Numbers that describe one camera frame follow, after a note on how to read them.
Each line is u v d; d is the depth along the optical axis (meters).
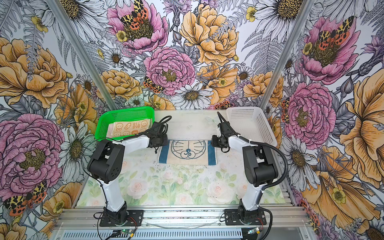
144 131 0.81
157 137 0.82
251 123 1.13
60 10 0.72
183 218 0.76
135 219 0.73
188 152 0.97
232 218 0.74
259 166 0.50
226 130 0.78
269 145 0.50
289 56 0.88
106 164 0.51
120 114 1.28
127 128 1.07
